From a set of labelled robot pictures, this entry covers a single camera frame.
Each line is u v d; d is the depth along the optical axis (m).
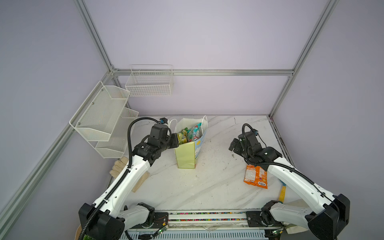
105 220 0.36
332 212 0.38
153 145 0.55
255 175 0.86
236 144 0.72
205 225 0.73
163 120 0.67
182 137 0.82
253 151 0.57
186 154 0.79
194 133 0.78
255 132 0.69
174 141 0.66
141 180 0.88
